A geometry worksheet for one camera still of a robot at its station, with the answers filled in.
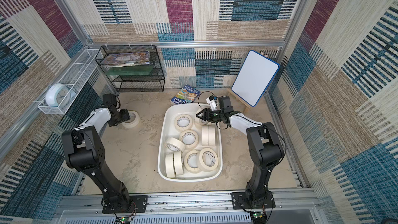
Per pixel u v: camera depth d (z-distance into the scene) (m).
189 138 0.95
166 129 0.96
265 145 0.50
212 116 0.83
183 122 1.02
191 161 0.85
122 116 0.87
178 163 0.75
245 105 1.02
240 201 0.73
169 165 0.75
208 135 0.85
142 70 1.01
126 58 0.85
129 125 1.00
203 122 0.95
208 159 0.87
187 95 1.15
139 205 0.73
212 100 0.87
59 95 0.65
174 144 0.81
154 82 1.19
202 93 0.83
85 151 0.50
